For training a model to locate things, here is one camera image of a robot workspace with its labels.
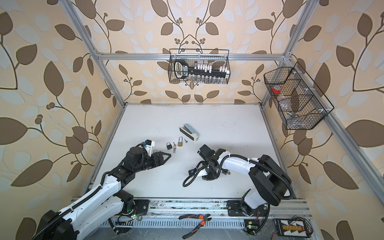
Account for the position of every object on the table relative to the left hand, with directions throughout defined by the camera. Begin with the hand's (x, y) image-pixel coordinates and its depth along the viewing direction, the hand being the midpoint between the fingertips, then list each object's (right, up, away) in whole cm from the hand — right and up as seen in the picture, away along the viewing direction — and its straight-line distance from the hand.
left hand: (167, 156), depth 79 cm
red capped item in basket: (+63, +38, +7) cm, 73 cm away
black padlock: (-3, +2, +17) cm, 17 cm away
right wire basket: (+74, +29, +3) cm, 79 cm away
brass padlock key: (+8, +5, +20) cm, 22 cm away
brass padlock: (+4, +3, +19) cm, 20 cm away
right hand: (+21, -12, +6) cm, 25 cm away
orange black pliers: (+19, -28, -9) cm, 35 cm away
